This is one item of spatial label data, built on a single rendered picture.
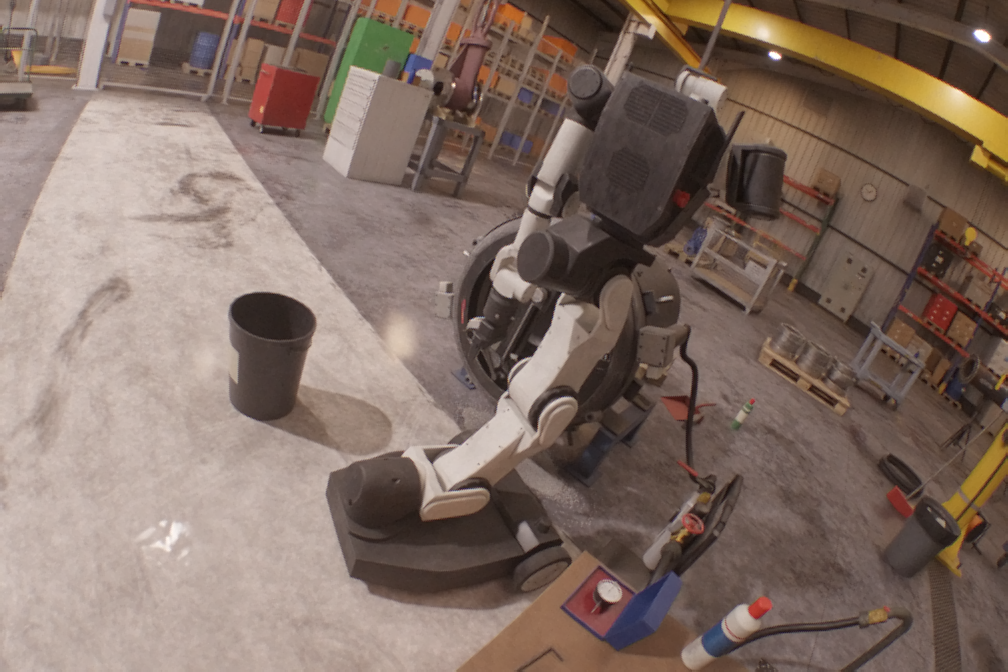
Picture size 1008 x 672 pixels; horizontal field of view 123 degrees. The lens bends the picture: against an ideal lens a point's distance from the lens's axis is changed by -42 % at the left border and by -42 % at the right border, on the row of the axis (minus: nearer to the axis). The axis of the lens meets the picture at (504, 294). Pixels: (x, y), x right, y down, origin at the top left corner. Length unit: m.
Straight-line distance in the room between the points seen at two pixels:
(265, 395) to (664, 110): 1.45
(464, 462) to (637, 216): 0.78
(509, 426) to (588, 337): 0.34
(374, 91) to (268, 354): 3.83
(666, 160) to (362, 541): 1.13
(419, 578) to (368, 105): 4.47
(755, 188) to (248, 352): 1.47
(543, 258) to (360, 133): 4.26
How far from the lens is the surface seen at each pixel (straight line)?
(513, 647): 0.90
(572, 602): 1.00
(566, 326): 1.14
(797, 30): 13.39
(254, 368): 1.60
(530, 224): 1.16
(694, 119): 0.91
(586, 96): 1.09
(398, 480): 1.21
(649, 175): 0.92
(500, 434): 1.27
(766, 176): 1.02
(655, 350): 1.43
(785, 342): 5.46
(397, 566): 1.27
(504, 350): 1.63
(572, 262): 0.95
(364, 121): 5.05
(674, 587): 1.00
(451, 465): 1.31
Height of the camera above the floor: 1.23
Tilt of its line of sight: 21 degrees down
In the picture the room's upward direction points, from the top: 23 degrees clockwise
